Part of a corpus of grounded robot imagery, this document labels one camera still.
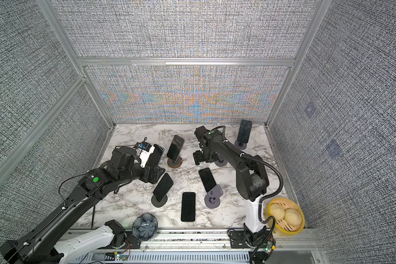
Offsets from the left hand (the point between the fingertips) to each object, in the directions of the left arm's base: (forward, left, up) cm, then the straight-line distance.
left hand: (159, 165), depth 70 cm
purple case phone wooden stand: (+20, -5, -15) cm, 25 cm away
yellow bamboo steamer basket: (-22, -54, -22) cm, 62 cm away
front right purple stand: (-9, -23, -19) cm, 32 cm away
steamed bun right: (-18, -59, -19) cm, 64 cm away
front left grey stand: (-7, +6, -26) cm, 27 cm away
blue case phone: (+5, -22, -25) cm, 34 cm away
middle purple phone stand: (+14, -31, -23) cm, 41 cm away
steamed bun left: (-16, -52, -18) cm, 58 cm away
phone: (+29, -46, -12) cm, 56 cm away
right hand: (+12, -20, -14) cm, 28 cm away
